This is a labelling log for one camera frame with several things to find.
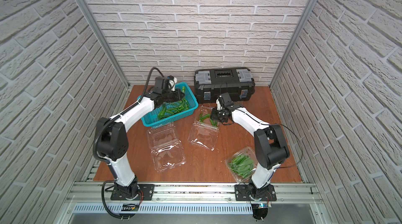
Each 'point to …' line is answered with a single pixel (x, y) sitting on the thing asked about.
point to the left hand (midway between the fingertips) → (186, 92)
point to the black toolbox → (210, 83)
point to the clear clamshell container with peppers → (166, 149)
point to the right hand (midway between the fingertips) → (213, 116)
